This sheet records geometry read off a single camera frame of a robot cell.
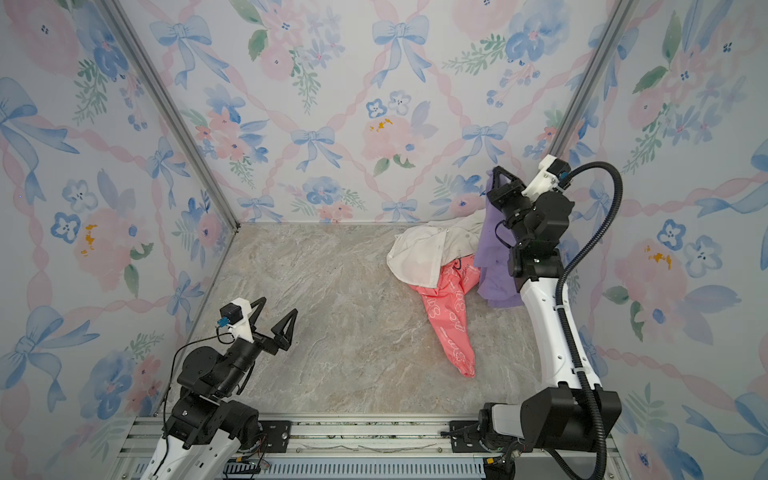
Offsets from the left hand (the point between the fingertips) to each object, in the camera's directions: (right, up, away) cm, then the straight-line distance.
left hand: (278, 304), depth 68 cm
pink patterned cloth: (+43, -5, +24) cm, 50 cm away
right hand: (+48, +30, -3) cm, 57 cm away
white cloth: (+35, +12, +30) cm, 48 cm away
